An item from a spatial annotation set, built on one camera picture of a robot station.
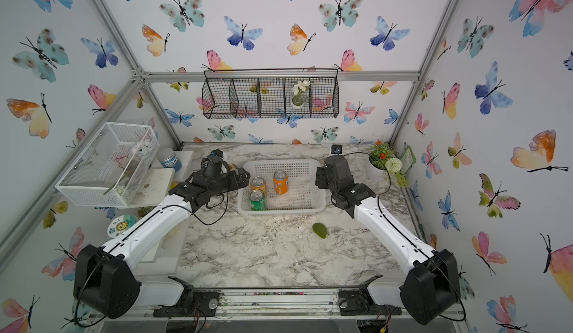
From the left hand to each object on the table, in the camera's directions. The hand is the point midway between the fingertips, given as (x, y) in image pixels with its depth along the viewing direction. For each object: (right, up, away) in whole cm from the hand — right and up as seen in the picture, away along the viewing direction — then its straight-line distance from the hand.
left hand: (243, 174), depth 83 cm
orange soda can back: (+13, -4, +10) cm, 17 cm away
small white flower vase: (+21, +31, +12) cm, 39 cm away
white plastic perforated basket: (+23, -10, +18) cm, 31 cm away
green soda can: (+5, -10, +3) cm, 12 cm away
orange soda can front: (+4, -4, +8) cm, 10 cm away
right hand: (+32, +3, -3) cm, 32 cm away
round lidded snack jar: (-33, -14, -17) cm, 40 cm away
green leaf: (+29, -22, +6) cm, 37 cm away
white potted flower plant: (+56, +4, +11) cm, 57 cm away
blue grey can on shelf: (-32, +7, +8) cm, 34 cm away
